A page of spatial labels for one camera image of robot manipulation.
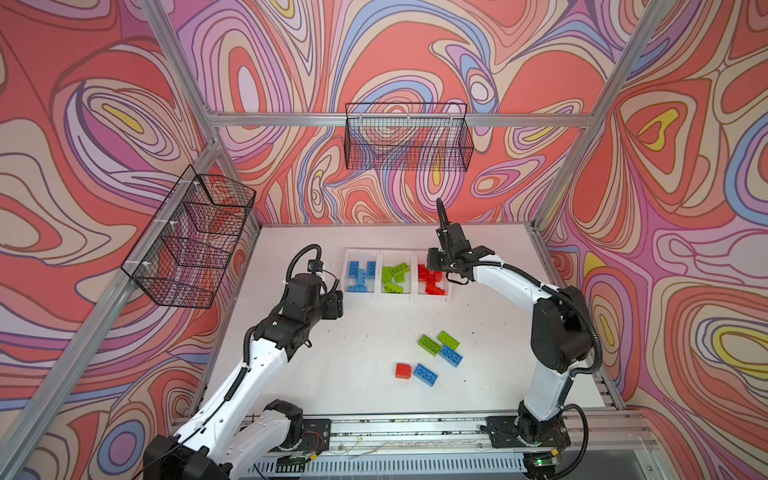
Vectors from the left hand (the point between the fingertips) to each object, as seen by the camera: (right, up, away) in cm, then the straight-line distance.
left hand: (337, 293), depth 80 cm
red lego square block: (+18, -22, +2) cm, 29 cm away
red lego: (+29, +2, +21) cm, 36 cm away
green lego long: (+26, -17, +8) cm, 32 cm away
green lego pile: (+18, +5, +21) cm, 28 cm away
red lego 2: (+29, -1, +18) cm, 34 cm away
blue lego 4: (+4, -1, +19) cm, 19 cm away
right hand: (+30, +7, +15) cm, 34 cm away
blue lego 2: (+8, +5, +23) cm, 25 cm away
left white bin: (+5, +10, +22) cm, 24 cm away
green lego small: (+14, +3, +24) cm, 28 cm away
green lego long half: (+32, -16, +9) cm, 37 cm away
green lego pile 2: (+16, -1, +19) cm, 24 cm away
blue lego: (+2, +5, +22) cm, 23 cm away
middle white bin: (+16, +9, +28) cm, 33 cm away
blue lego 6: (+24, -23, +2) cm, 34 cm away
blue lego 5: (+32, -19, +4) cm, 37 cm away
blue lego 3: (+5, +3, +22) cm, 23 cm away
